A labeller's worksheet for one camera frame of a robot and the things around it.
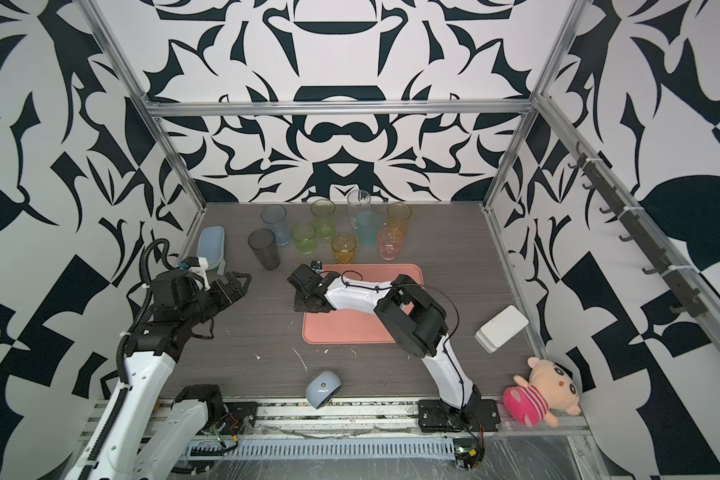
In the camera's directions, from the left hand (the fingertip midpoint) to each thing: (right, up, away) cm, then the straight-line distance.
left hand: (239, 279), depth 77 cm
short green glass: (+11, +11, +32) cm, 35 cm away
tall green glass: (+19, +19, +25) cm, 37 cm away
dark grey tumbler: (+1, +8, +16) cm, 18 cm away
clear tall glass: (+30, +24, +37) cm, 53 cm away
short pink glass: (+41, +9, +30) cm, 51 cm away
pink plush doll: (+76, -26, -4) cm, 81 cm away
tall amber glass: (+43, +18, +22) cm, 52 cm away
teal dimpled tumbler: (+33, +14, +28) cm, 46 cm away
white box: (+69, -15, +7) cm, 71 cm away
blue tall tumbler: (+3, +17, +22) cm, 28 cm away
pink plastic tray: (+29, -17, +15) cm, 36 cm away
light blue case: (-21, +7, +28) cm, 36 cm away
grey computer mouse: (+22, -24, -7) cm, 33 cm away
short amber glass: (+25, +7, +28) cm, 38 cm away
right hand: (+13, -10, +15) cm, 22 cm away
